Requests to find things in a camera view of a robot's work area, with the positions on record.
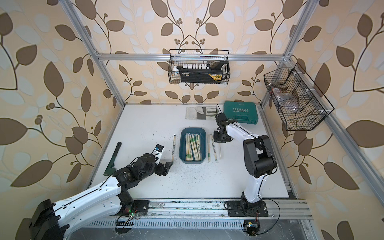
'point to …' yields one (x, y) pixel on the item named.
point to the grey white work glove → (200, 112)
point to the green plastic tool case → (241, 112)
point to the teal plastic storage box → (182, 144)
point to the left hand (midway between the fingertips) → (166, 160)
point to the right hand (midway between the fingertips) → (219, 139)
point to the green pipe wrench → (111, 169)
